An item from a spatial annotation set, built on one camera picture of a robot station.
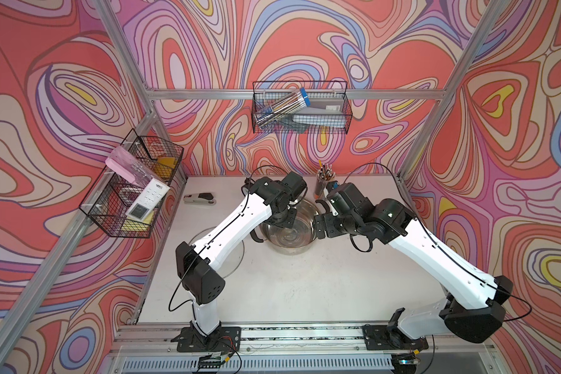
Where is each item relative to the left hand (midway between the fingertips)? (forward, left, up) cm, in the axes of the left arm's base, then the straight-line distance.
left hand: (286, 222), depth 78 cm
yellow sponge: (+15, +41, +12) cm, 46 cm away
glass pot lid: (-4, +22, -22) cm, 31 cm away
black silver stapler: (+25, +40, -18) cm, 51 cm away
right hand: (-5, -13, +5) cm, 15 cm away
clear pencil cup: (+28, -17, -4) cm, 33 cm away
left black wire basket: (+3, +51, +8) cm, 52 cm away
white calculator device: (+1, +40, +13) cm, 42 cm away
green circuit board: (-36, +24, -24) cm, 50 cm away
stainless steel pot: (+7, -5, -22) cm, 23 cm away
